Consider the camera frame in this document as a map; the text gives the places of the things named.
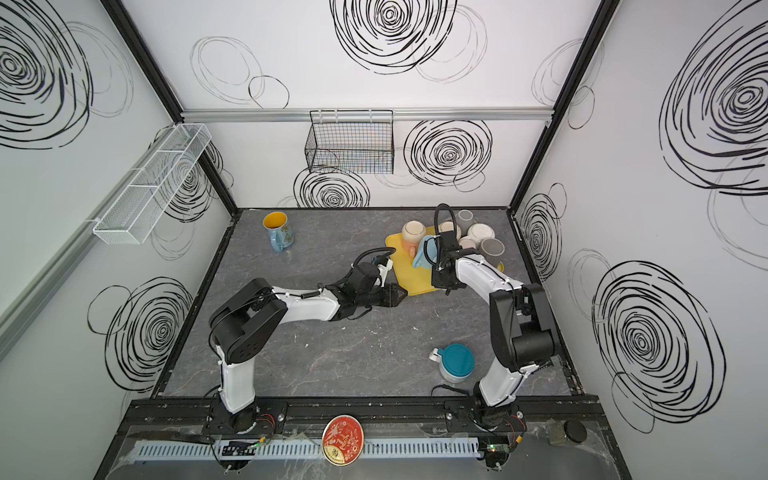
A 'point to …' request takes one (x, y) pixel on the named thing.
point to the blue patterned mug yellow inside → (281, 235)
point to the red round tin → (342, 440)
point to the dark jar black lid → (564, 434)
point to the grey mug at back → (464, 219)
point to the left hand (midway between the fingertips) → (408, 293)
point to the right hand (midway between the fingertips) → (441, 280)
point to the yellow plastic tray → (413, 281)
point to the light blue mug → (427, 254)
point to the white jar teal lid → (456, 362)
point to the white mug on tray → (480, 232)
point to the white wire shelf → (133, 215)
